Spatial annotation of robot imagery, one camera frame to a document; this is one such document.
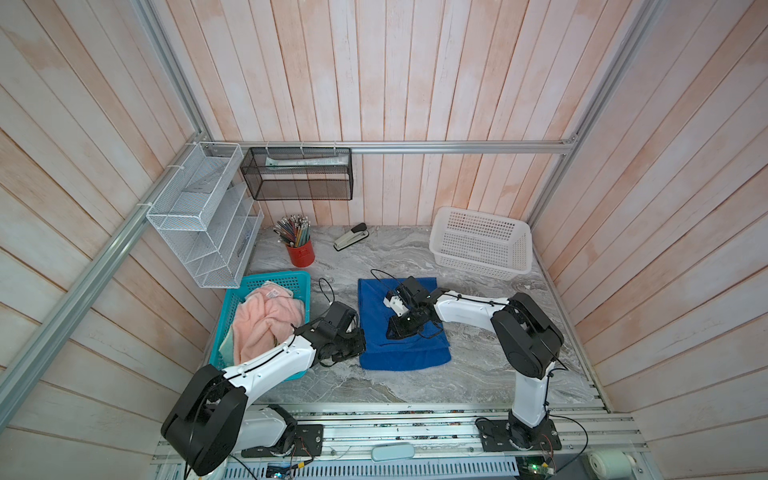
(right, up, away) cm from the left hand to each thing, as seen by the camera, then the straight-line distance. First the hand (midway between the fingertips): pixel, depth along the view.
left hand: (366, 352), depth 84 cm
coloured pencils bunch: (-25, +36, +15) cm, 47 cm away
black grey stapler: (-5, +36, +31) cm, 48 cm away
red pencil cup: (-24, +28, +21) cm, 42 cm away
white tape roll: (+54, -18, -20) cm, 61 cm away
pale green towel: (-38, +2, -4) cm, 38 cm away
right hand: (+7, +3, +8) cm, 11 cm away
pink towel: (-30, +9, +2) cm, 31 cm away
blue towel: (+17, 0, +4) cm, 18 cm away
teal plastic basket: (-23, +19, +13) cm, 32 cm away
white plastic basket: (+46, +33, +31) cm, 64 cm away
